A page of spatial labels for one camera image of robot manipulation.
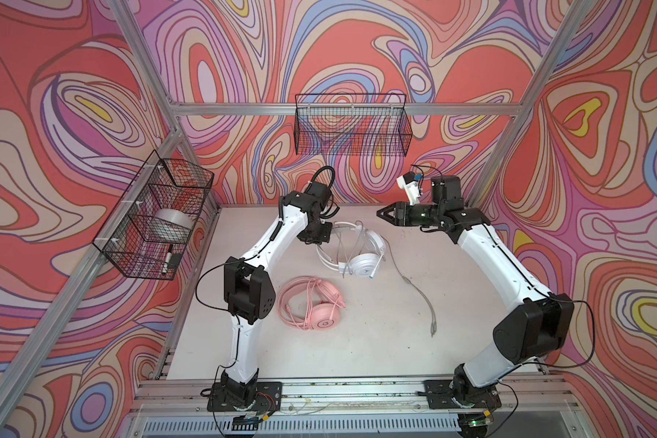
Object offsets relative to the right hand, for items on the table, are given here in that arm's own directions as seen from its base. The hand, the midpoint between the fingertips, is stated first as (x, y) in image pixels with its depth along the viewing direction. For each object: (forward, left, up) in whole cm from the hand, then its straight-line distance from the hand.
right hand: (383, 218), depth 78 cm
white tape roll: (-5, +58, +6) cm, 58 cm away
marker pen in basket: (-11, +60, -1) cm, 61 cm away
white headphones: (-11, +7, -7) cm, 15 cm away
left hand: (+3, +17, -12) cm, 21 cm away
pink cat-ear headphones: (-12, +24, -27) cm, 39 cm away
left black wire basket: (-10, +67, +7) cm, 68 cm away
